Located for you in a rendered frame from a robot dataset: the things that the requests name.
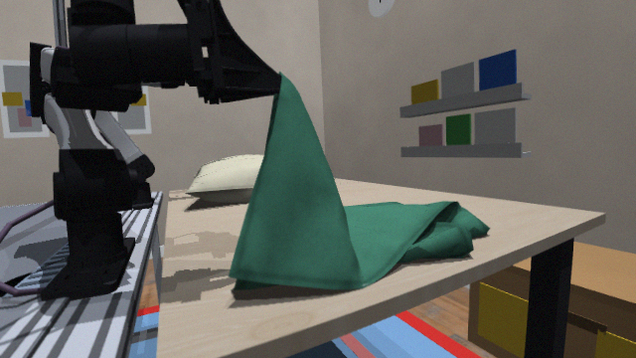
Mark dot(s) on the grey slotted aluminium extrusion bar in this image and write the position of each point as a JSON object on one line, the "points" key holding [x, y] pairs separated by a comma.
{"points": [[103, 326]]}

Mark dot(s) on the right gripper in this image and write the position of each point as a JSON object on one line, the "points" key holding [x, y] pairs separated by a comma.
{"points": [[171, 53]]}

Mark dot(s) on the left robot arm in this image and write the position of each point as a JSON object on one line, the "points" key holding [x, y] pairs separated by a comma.
{"points": [[134, 159]]}

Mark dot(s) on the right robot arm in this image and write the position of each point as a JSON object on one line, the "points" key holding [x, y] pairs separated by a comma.
{"points": [[94, 182]]}

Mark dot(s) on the green cloth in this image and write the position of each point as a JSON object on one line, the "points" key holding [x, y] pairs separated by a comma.
{"points": [[297, 232]]}

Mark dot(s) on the cream pillow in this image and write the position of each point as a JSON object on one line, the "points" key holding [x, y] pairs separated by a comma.
{"points": [[227, 180]]}

